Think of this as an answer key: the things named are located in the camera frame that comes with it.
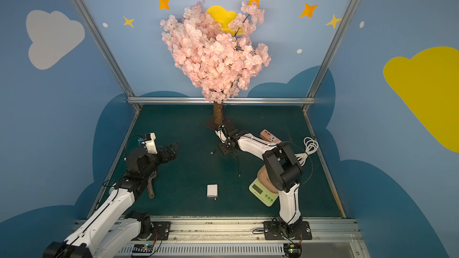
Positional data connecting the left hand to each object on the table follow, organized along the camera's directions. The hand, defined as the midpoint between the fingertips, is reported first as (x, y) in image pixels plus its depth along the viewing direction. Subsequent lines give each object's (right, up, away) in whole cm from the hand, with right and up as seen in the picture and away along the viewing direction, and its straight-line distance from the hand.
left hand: (170, 142), depth 82 cm
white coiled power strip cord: (+74, -4, +19) cm, 76 cm away
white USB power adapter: (+19, -23, +3) cm, 30 cm away
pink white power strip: (+50, +1, +22) cm, 55 cm away
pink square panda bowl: (+44, -19, +4) cm, 48 cm away
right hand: (+26, -3, +16) cm, 30 cm away
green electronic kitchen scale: (+45, -25, +1) cm, 51 cm away
